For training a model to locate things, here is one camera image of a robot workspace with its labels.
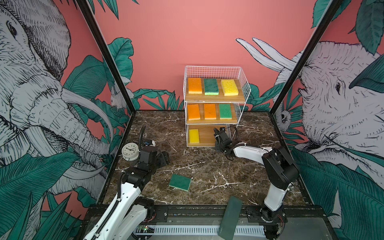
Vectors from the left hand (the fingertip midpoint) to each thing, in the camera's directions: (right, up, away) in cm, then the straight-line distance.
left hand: (164, 153), depth 79 cm
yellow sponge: (+15, +7, +24) cm, 30 cm away
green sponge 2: (+8, -17, +5) cm, 20 cm away
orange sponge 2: (+25, +23, +5) cm, 34 cm away
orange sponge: (+16, +23, +7) cm, 28 cm away
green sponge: (+34, +23, +5) cm, 41 cm away
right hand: (+32, +4, +18) cm, 37 cm away
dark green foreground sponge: (+33, -33, -7) cm, 47 cm away
